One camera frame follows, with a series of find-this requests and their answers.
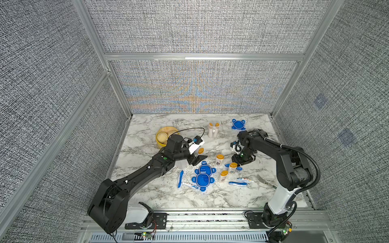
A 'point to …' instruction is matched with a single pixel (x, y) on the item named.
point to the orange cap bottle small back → (217, 130)
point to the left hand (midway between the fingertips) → (205, 148)
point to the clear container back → (213, 129)
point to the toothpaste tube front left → (191, 185)
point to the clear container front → (181, 164)
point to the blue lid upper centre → (204, 168)
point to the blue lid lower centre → (202, 180)
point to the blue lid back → (238, 124)
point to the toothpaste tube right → (245, 179)
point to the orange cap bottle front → (223, 174)
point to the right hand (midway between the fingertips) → (238, 160)
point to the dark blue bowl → (258, 132)
